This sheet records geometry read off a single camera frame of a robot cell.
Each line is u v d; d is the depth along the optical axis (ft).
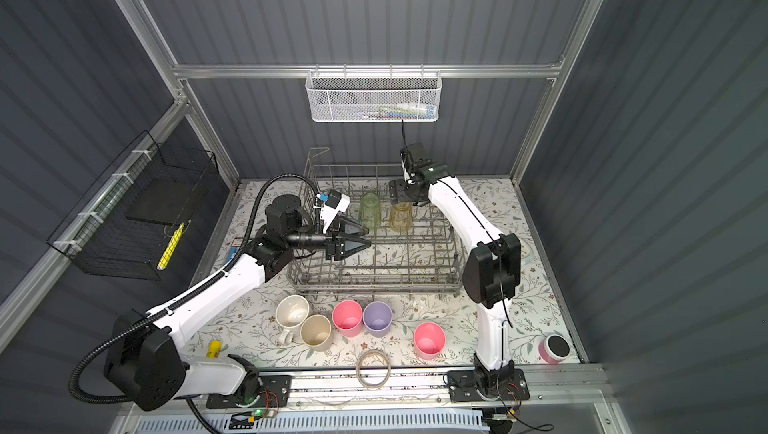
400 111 3.00
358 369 2.50
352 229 2.26
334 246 2.07
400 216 3.22
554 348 2.47
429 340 2.69
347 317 2.75
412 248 3.26
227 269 1.70
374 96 4.06
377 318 2.75
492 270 1.67
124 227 2.36
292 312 2.78
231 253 3.23
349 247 2.15
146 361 1.35
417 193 2.11
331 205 2.06
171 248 2.25
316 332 2.65
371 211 3.16
